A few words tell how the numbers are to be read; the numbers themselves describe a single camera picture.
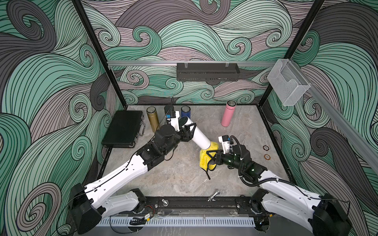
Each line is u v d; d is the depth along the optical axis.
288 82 0.77
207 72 0.96
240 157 0.58
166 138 0.50
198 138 0.70
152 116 0.90
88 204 0.38
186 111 0.88
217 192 0.76
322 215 0.39
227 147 0.70
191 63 0.92
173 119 0.61
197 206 0.74
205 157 0.74
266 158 0.90
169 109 0.88
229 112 0.95
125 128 0.98
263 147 0.95
